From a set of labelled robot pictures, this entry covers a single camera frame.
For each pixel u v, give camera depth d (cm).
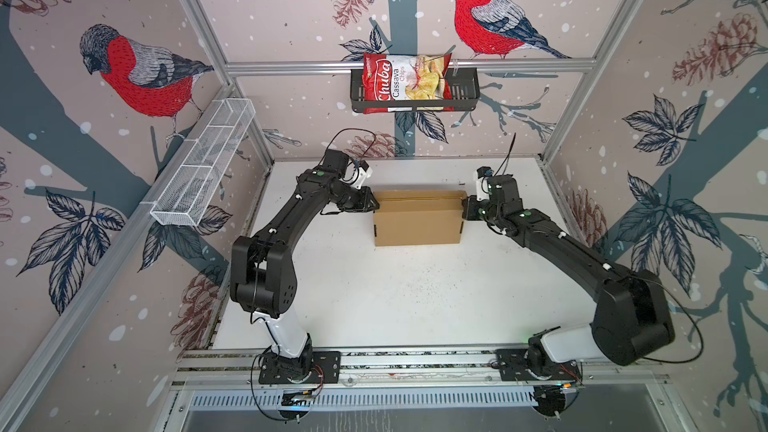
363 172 81
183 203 70
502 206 66
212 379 73
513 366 73
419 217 79
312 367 72
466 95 93
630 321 42
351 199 76
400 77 88
